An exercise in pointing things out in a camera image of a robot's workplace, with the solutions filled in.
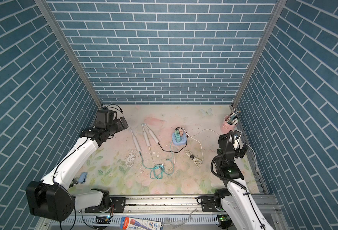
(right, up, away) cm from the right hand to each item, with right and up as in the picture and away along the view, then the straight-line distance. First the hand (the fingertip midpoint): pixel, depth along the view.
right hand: (236, 139), depth 76 cm
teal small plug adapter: (-31, -2, +18) cm, 36 cm away
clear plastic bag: (-33, -40, -7) cm, 52 cm away
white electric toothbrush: (-53, -3, +23) cm, 58 cm away
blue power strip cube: (-28, -3, +20) cm, 35 cm away
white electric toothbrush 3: (-60, -5, +20) cm, 64 cm away
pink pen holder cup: (+2, +5, +21) cm, 22 cm away
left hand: (-63, +8, +6) cm, 63 cm away
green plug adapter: (-32, +1, +20) cm, 38 cm away
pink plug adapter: (-29, +2, +20) cm, 35 cm away
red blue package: (-55, -39, -8) cm, 68 cm away
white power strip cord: (-2, +1, +27) cm, 27 cm away
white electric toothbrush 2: (-50, 0, +25) cm, 56 cm away
